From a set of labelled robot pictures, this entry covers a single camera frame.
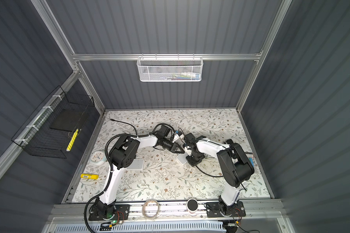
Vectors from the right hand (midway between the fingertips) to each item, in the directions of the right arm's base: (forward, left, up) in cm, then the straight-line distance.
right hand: (195, 163), depth 92 cm
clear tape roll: (-26, +29, +2) cm, 39 cm away
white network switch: (+2, +9, +3) cm, 9 cm away
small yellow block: (-10, +61, +4) cm, 62 cm away
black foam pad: (+11, +70, +31) cm, 77 cm away
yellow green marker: (-4, +61, +30) cm, 68 cm away
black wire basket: (+4, +74, +31) cm, 81 cm away
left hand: (+6, +7, +1) cm, 10 cm away
